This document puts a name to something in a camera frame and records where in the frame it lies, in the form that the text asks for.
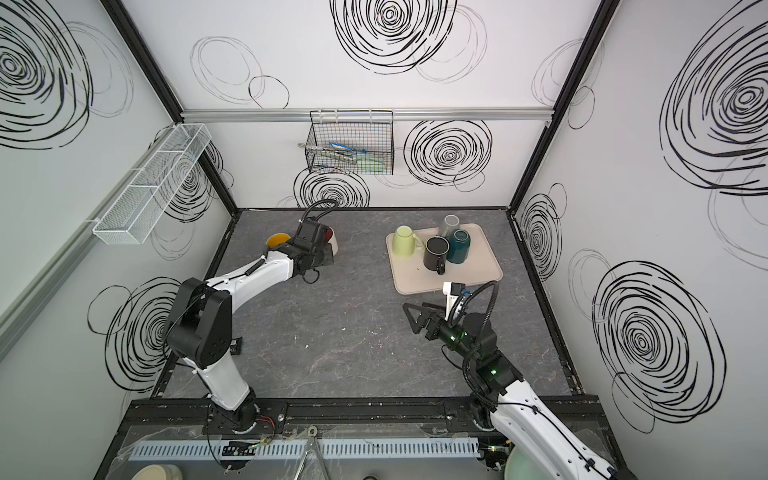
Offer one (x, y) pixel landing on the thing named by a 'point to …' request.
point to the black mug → (435, 252)
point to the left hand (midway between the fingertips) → (324, 251)
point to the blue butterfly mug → (277, 239)
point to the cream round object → (159, 472)
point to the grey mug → (451, 224)
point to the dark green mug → (460, 243)
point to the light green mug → (405, 242)
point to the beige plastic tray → (409, 275)
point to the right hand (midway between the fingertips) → (412, 313)
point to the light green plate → (520, 466)
